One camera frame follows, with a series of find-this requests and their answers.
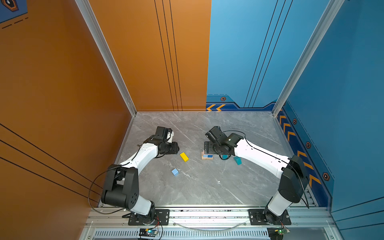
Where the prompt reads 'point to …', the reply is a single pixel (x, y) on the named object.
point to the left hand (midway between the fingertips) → (176, 147)
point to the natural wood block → (202, 158)
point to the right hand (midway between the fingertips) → (209, 149)
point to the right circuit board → (282, 231)
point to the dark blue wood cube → (210, 155)
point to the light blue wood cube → (205, 156)
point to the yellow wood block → (184, 157)
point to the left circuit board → (148, 232)
